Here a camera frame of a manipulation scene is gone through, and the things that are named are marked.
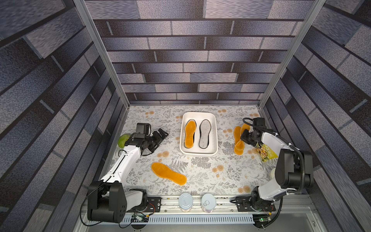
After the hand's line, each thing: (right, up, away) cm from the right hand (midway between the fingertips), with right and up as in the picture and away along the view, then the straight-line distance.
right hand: (242, 137), depth 94 cm
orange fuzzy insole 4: (-51, -20, -8) cm, 55 cm away
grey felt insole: (-24, +5, +9) cm, 26 cm away
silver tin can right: (-26, -30, -24) cm, 46 cm away
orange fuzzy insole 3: (-6, +8, -18) cm, 21 cm away
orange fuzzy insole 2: (-3, -5, -4) cm, 7 cm away
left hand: (-50, +1, -10) cm, 51 cm away
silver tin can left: (-38, -29, -24) cm, 53 cm away
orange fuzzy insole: (-34, +7, +10) cm, 36 cm away
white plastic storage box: (-20, -8, -1) cm, 22 cm away
